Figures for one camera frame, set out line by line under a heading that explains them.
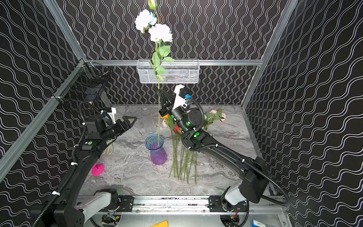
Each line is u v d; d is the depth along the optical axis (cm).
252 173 41
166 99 54
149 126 99
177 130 55
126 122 66
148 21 46
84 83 97
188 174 84
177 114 54
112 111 68
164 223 69
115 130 64
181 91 49
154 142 73
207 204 75
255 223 69
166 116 105
